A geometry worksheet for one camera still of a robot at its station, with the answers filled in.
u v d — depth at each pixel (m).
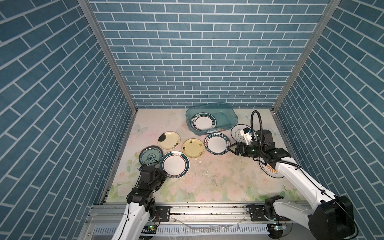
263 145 0.62
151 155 0.94
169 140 1.02
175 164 0.91
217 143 1.00
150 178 0.65
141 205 0.56
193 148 0.97
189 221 0.72
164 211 0.74
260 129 0.62
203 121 1.12
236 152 0.71
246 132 0.74
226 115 1.18
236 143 0.72
